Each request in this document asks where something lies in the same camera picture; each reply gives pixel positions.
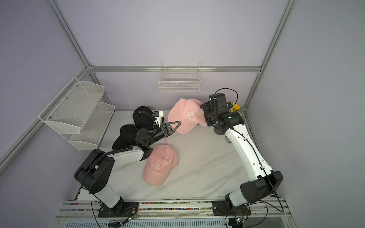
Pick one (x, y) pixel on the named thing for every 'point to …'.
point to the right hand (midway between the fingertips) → (203, 111)
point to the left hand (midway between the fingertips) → (180, 124)
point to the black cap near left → (127, 137)
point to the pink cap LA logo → (161, 161)
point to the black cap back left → (144, 118)
